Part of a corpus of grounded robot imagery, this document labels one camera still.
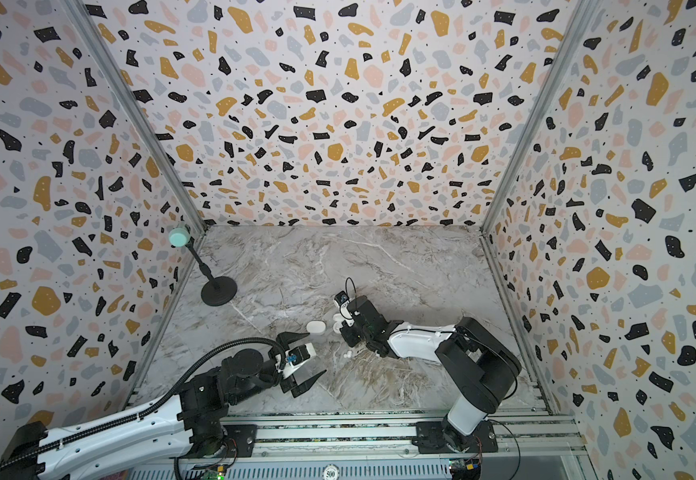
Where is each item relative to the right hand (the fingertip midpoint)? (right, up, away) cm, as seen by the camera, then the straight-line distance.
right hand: (345, 316), depth 90 cm
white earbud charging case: (-9, -4, +3) cm, 10 cm away
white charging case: (-2, -2, +4) cm, 5 cm away
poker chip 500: (-2, -33, -20) cm, 38 cm away
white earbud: (+1, -11, -2) cm, 11 cm away
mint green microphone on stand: (-43, +6, +10) cm, 44 cm away
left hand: (-5, -4, -18) cm, 19 cm away
